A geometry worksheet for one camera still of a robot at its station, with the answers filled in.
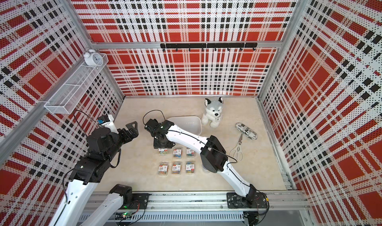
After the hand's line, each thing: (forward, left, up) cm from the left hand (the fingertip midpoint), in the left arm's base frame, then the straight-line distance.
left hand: (132, 126), depth 71 cm
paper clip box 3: (-3, -26, -26) cm, 37 cm away
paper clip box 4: (-3, -19, -26) cm, 32 cm away
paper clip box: (-12, -19, -25) cm, 34 cm away
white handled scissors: (-1, -55, -27) cm, 62 cm away
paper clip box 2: (-12, -12, -25) cm, 30 cm away
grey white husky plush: (+17, -40, -14) cm, 46 cm away
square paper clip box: (-12, -27, -25) cm, 39 cm away
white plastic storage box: (+21, -26, -29) cm, 44 cm away
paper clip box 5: (-5, -11, -19) cm, 22 cm away
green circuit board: (-34, +4, -26) cm, 43 cm away
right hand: (-1, -11, -19) cm, 22 cm away
